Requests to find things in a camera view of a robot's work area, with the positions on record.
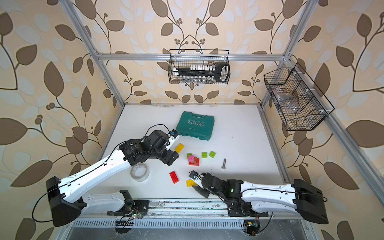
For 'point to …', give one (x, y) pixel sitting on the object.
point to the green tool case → (196, 125)
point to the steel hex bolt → (223, 167)
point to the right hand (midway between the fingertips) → (196, 180)
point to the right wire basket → (301, 104)
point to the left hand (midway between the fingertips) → (171, 150)
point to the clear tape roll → (142, 178)
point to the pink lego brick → (191, 159)
